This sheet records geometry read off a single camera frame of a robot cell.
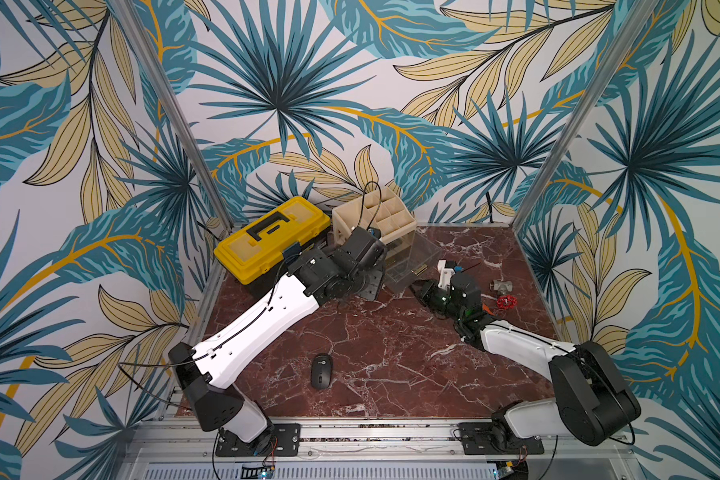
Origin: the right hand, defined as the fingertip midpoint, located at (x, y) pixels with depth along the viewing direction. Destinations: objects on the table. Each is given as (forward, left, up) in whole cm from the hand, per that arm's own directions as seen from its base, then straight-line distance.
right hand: (406, 281), depth 85 cm
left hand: (-8, +12, +11) cm, 18 cm away
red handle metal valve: (0, -32, -12) cm, 35 cm away
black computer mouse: (-20, +24, -14) cm, 34 cm away
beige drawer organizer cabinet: (+19, +6, +9) cm, 22 cm away
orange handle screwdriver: (-1, -27, -14) cm, 30 cm away
